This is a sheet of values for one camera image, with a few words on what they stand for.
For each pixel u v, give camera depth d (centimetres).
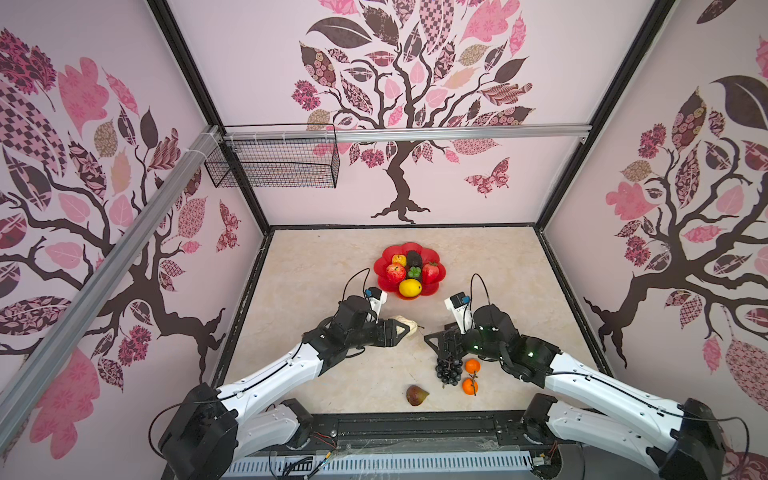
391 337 70
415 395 77
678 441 40
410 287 95
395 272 99
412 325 77
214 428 39
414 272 100
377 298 73
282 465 70
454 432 76
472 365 81
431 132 95
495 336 57
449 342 66
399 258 103
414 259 107
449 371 81
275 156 95
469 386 79
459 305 67
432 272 100
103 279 53
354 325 62
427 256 107
